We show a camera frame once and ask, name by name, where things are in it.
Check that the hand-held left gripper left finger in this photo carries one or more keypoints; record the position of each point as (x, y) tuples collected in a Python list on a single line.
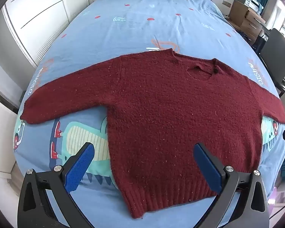
[(78, 168)]

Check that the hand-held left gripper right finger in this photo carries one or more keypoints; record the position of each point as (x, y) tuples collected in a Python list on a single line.
[(207, 168)]

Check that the dark red knit sweater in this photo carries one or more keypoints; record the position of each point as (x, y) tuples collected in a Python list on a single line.
[(175, 114)]

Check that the black office chair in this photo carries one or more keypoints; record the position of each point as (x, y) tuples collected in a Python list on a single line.
[(275, 52)]

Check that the wooden drawer cabinet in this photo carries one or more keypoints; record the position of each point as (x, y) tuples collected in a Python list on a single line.
[(253, 25)]

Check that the large cardboard box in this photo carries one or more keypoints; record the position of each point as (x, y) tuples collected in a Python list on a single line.
[(237, 13)]

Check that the grey printer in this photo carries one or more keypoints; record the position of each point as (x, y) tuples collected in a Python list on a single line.
[(248, 0)]

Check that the blue printed bed sheet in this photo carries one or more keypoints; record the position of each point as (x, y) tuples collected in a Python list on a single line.
[(133, 26)]

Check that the wall socket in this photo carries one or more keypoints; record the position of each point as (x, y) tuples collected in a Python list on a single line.
[(226, 3)]

